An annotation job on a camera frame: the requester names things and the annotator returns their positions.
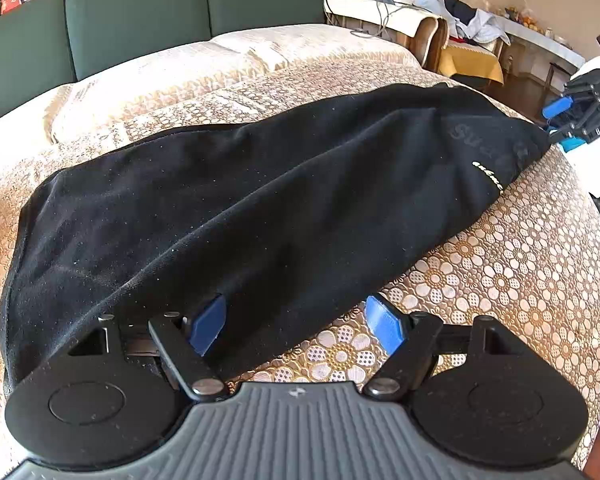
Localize white cable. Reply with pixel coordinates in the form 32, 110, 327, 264
350, 0, 406, 38

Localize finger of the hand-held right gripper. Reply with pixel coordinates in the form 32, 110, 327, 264
542, 71, 600, 118
547, 119, 595, 152

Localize black shirt with pink print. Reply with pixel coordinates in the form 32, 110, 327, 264
0, 82, 553, 391

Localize beige patterned armchair cover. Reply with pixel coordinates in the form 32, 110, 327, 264
325, 0, 446, 51

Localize green sofa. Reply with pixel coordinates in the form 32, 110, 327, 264
0, 0, 423, 151

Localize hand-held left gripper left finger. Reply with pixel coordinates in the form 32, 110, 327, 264
67, 294, 227, 402

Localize beige lace sofa cover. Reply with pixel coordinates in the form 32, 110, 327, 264
0, 22, 421, 151

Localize yellow seat cloth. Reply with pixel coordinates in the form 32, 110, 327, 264
437, 42, 505, 86

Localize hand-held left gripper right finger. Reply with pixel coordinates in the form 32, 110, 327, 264
362, 294, 529, 402

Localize black crumpled garment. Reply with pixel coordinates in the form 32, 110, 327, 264
442, 0, 477, 26

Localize fruit plate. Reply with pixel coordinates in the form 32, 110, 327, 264
505, 6, 543, 28

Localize pile of clothes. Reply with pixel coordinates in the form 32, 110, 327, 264
414, 0, 511, 46

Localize white side table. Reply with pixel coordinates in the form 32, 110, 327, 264
495, 12, 588, 91

